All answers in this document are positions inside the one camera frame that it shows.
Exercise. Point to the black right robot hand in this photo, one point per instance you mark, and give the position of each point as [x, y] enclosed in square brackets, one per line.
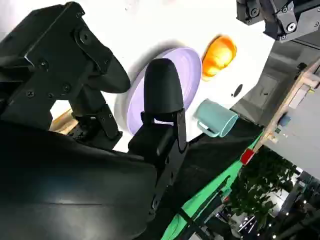
[62, 175]

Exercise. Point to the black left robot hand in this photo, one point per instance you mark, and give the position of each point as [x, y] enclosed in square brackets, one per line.
[282, 17]

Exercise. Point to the beige towel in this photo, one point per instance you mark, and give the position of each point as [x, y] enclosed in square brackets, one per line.
[63, 121]

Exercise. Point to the orange and white bread roll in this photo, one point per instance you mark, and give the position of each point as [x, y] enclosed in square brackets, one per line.
[220, 57]

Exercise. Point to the lilac plate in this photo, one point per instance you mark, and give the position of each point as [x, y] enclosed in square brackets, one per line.
[192, 75]

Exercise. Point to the pale green mug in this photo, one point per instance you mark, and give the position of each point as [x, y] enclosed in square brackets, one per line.
[212, 115]

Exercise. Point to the small red box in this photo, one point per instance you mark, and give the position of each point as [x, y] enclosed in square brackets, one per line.
[247, 156]

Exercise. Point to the green cloth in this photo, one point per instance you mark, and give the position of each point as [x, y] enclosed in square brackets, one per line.
[212, 190]

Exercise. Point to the green leafy plants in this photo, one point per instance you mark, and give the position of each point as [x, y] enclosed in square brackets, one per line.
[260, 190]

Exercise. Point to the wooden frame beam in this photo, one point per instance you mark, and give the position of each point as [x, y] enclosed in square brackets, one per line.
[287, 100]

